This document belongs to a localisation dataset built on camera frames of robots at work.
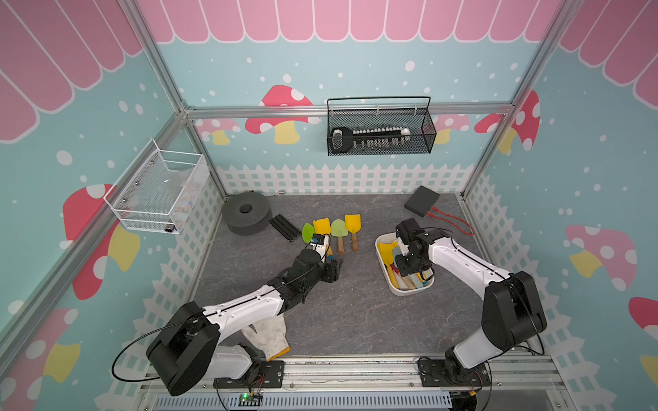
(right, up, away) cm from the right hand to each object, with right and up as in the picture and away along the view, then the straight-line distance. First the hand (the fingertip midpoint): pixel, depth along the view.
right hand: (407, 267), depth 89 cm
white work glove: (-46, -21, -8) cm, 51 cm away
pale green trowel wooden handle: (-24, +12, +19) cm, 33 cm away
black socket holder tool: (-23, +45, +1) cm, 51 cm away
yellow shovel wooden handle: (-17, +14, +20) cm, 30 cm away
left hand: (-25, +2, -4) cm, 26 cm away
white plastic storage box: (-5, +10, +9) cm, 14 cm away
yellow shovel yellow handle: (-31, +14, +19) cm, 39 cm away
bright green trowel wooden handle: (-37, +11, +17) cm, 42 cm away
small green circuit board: (-50, -35, -16) cm, 63 cm away
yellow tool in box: (-5, +4, +10) cm, 12 cm away
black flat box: (+15, +26, +31) cm, 43 cm away
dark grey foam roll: (-62, +19, +17) cm, 68 cm away
